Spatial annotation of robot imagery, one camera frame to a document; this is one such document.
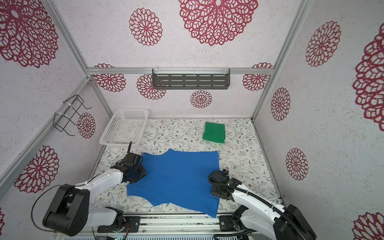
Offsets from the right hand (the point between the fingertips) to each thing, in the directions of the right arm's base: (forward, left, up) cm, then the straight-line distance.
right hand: (214, 189), depth 84 cm
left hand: (+7, +42, 0) cm, 43 cm away
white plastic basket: (+47, +67, +2) cm, 82 cm away
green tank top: (+41, -2, +3) cm, 41 cm away
